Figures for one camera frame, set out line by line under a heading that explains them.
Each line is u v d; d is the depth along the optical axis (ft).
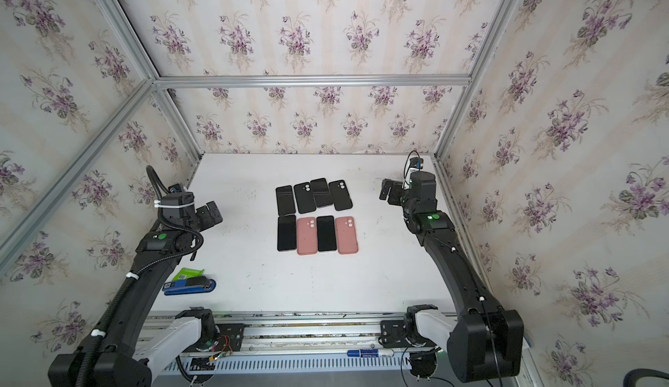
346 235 3.08
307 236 3.06
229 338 2.36
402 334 2.40
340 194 3.53
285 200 3.44
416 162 2.25
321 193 3.53
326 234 3.12
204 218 2.32
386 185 2.36
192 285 2.66
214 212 2.40
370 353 2.30
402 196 2.27
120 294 1.42
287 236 3.08
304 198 3.44
